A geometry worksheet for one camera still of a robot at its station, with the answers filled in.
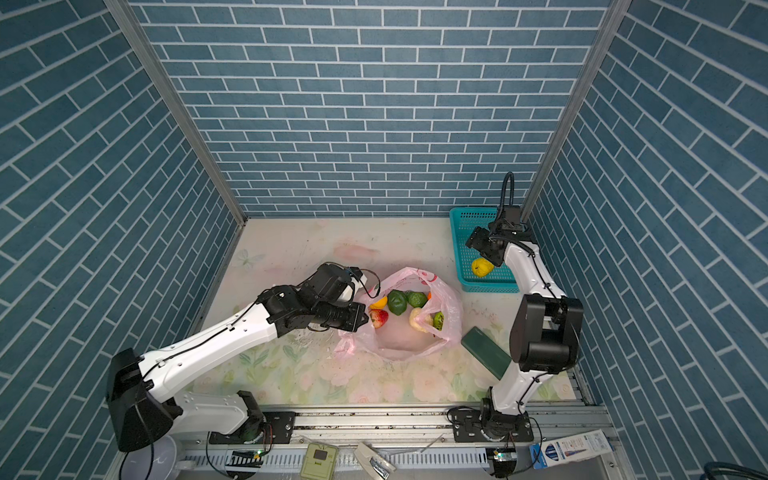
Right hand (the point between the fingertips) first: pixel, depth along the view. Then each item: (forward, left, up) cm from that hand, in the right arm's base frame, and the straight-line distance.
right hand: (474, 241), depth 92 cm
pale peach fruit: (-23, +14, -9) cm, 28 cm away
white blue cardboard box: (-50, -21, -16) cm, 57 cm away
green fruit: (-16, +17, -11) cm, 26 cm away
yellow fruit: (-1, -4, -11) cm, 12 cm away
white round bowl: (-61, +76, -15) cm, 99 cm away
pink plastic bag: (-27, +22, -17) cm, 39 cm away
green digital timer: (-58, +38, -14) cm, 71 cm away
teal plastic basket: (+27, -1, -18) cm, 32 cm away
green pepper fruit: (-17, +23, -11) cm, 31 cm away
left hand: (-30, +28, +1) cm, 41 cm away
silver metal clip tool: (-57, +24, -15) cm, 64 cm away
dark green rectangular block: (-30, -5, -16) cm, 34 cm away
